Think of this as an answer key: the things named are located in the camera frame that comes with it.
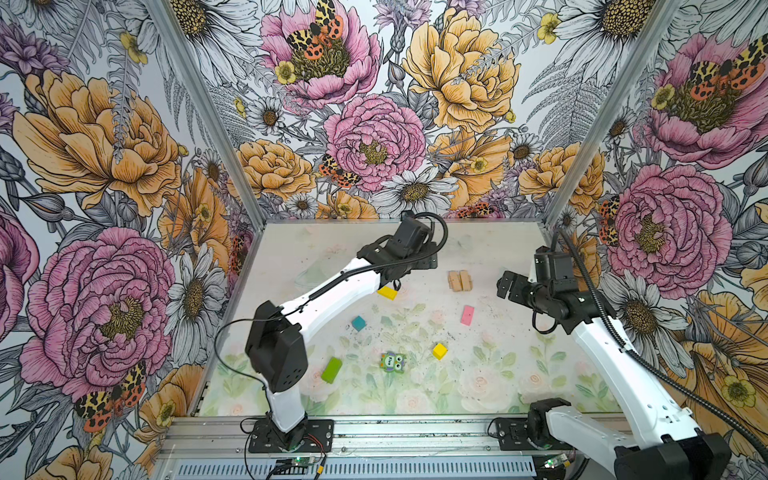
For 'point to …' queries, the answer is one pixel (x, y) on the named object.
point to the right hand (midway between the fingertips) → (514, 297)
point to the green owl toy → (392, 362)
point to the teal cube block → (358, 323)
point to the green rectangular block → (331, 370)
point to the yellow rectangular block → (388, 293)
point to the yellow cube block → (439, 351)
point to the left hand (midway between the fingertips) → (419, 259)
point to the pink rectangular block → (467, 315)
